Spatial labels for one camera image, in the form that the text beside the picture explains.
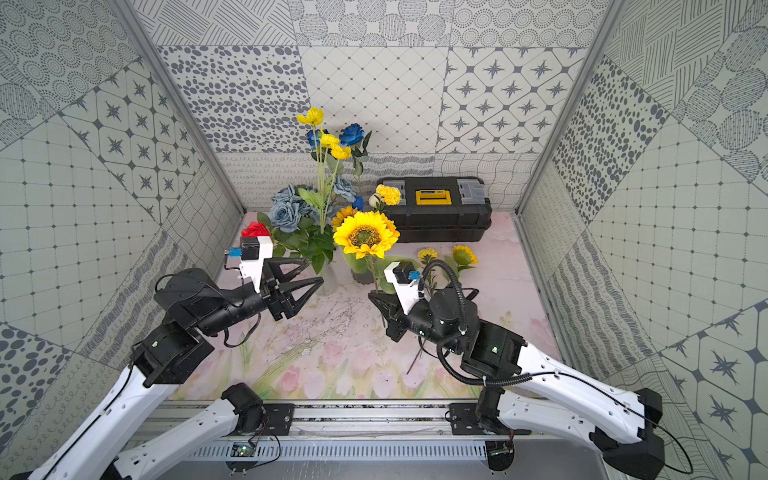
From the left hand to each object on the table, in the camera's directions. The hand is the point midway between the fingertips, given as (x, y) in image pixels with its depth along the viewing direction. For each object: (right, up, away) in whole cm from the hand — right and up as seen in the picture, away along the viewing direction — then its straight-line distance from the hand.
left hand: (317, 275), depth 53 cm
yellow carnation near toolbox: (+13, +18, +24) cm, 32 cm away
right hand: (+9, -6, +8) cm, 14 cm away
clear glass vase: (-7, -5, +39) cm, 39 cm away
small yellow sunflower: (-1, +13, +27) cm, 30 cm away
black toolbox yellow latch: (+28, +17, +47) cm, 57 cm away
